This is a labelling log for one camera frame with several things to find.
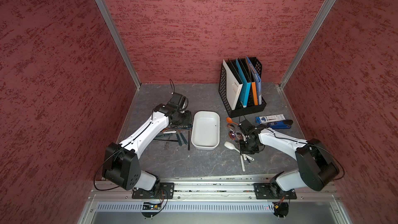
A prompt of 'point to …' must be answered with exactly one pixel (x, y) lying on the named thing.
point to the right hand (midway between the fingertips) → (243, 154)
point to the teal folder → (245, 91)
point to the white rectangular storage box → (205, 130)
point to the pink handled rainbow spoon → (231, 134)
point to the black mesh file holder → (222, 88)
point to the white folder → (235, 85)
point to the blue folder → (258, 81)
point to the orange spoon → (229, 120)
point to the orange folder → (255, 93)
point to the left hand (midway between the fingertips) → (187, 123)
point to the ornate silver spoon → (166, 146)
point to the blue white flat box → (269, 118)
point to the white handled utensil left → (171, 131)
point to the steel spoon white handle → (242, 163)
